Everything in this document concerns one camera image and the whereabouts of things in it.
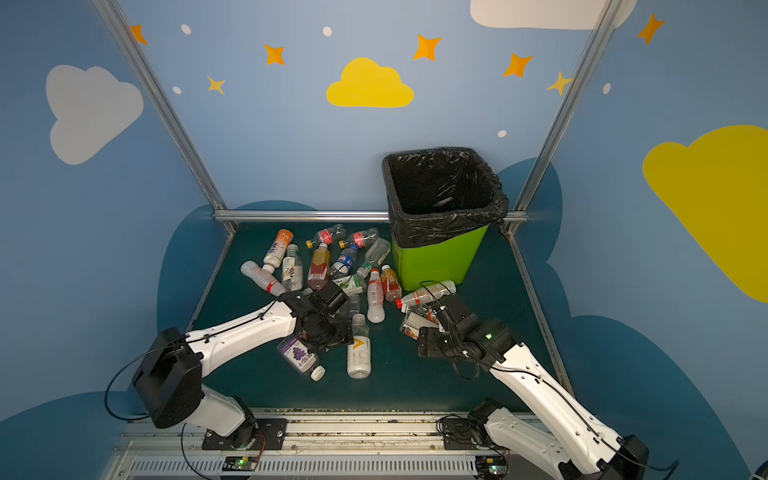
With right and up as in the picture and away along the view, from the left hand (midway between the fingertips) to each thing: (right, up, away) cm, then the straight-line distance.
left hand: (346, 345), depth 82 cm
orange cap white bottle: (-29, +27, +26) cm, 48 cm away
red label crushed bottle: (+23, +7, +11) cm, 27 cm away
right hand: (+22, +3, -7) cm, 24 cm away
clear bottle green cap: (+8, +27, +29) cm, 40 cm away
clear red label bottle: (+1, +32, +30) cm, 43 cm away
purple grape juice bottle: (-13, -4, +2) cm, 14 cm away
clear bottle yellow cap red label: (-11, +33, +31) cm, 47 cm away
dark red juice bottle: (-12, +21, +19) cm, 31 cm away
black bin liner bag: (+29, +46, +21) cm, 58 cm away
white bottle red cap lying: (+23, +11, +14) cm, 29 cm away
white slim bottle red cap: (+7, +13, +14) cm, 20 cm away
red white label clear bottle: (+21, +6, +10) cm, 24 cm away
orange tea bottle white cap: (+12, +15, +16) cm, 26 cm away
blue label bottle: (-4, +23, +23) cm, 32 cm away
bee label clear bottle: (-21, +20, +19) cm, 35 cm away
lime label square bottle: (-1, +15, +19) cm, 24 cm away
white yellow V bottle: (+4, -2, 0) cm, 4 cm away
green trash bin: (+21, +21, +16) cm, 34 cm away
